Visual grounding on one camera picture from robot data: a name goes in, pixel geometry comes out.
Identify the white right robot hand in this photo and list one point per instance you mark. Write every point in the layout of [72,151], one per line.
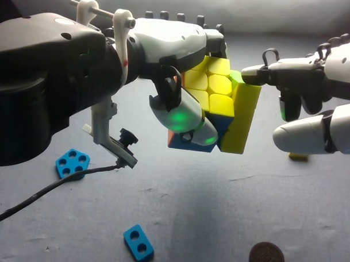
[338,73]

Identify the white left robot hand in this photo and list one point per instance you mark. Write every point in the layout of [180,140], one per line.
[166,38]

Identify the Rubik's cube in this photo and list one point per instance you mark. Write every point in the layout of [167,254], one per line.
[222,89]

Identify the yellow rectangular block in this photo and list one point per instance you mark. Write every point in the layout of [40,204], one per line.
[297,157]

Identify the blue pentagon block with holes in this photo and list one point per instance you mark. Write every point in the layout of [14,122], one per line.
[73,163]

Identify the grey table cloth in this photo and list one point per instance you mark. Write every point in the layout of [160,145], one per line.
[189,209]

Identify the brown round cookie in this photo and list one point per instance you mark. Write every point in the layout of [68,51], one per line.
[267,257]

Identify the blue two-hole block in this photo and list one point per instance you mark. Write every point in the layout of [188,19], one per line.
[138,241]

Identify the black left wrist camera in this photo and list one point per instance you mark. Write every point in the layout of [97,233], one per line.
[125,153]

